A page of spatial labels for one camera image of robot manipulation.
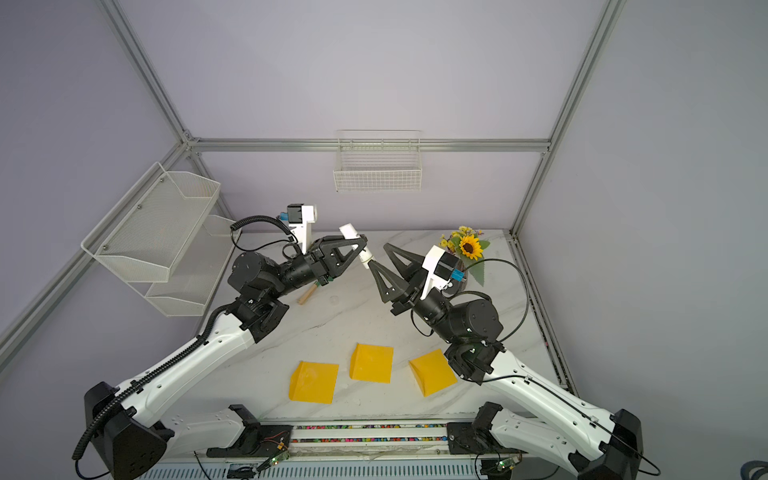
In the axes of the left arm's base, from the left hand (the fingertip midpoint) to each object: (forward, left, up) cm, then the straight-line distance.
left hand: (363, 246), depth 54 cm
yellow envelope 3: (-7, -17, -48) cm, 51 cm away
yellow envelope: (-10, +17, -46) cm, 51 cm away
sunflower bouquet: (+20, -26, -20) cm, 38 cm away
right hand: (-2, -3, -1) cm, 4 cm away
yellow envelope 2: (-5, +1, -46) cm, 46 cm away
